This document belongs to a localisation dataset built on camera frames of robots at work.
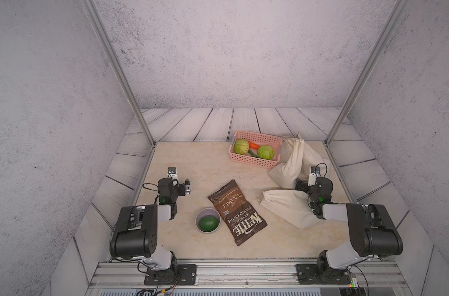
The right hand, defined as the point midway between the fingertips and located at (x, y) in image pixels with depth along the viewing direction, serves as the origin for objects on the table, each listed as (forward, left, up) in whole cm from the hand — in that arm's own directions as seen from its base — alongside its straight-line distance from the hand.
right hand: (307, 177), depth 94 cm
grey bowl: (-18, +49, -1) cm, 52 cm away
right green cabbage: (+18, +19, -1) cm, 27 cm away
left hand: (-1, +64, +1) cm, 64 cm away
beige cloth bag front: (-15, +11, 0) cm, 19 cm away
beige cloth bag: (-1, +12, +6) cm, 14 cm away
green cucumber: (+22, +26, -6) cm, 35 cm away
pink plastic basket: (+29, +12, -4) cm, 31 cm away
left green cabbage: (+21, +33, +1) cm, 39 cm away
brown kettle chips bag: (-20, +33, -3) cm, 38 cm away
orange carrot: (+27, +25, -4) cm, 37 cm away
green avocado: (-23, +48, -1) cm, 53 cm away
